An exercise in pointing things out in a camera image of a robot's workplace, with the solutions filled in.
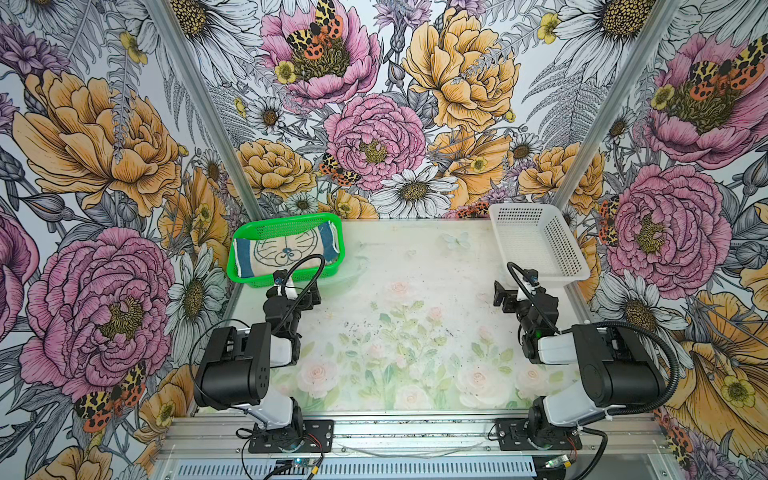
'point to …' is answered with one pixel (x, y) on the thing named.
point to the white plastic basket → (537, 237)
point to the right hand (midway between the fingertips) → (511, 288)
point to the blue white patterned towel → (271, 253)
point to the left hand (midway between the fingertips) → (301, 285)
